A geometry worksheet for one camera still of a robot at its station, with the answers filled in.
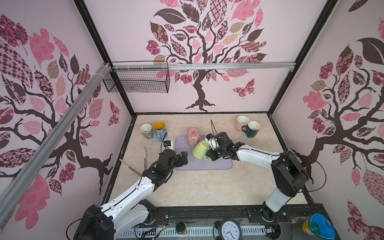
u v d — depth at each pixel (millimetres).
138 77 947
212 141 805
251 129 972
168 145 711
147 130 995
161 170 617
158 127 1014
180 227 622
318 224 633
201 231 697
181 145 1015
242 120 1063
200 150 866
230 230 683
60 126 567
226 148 694
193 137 923
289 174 459
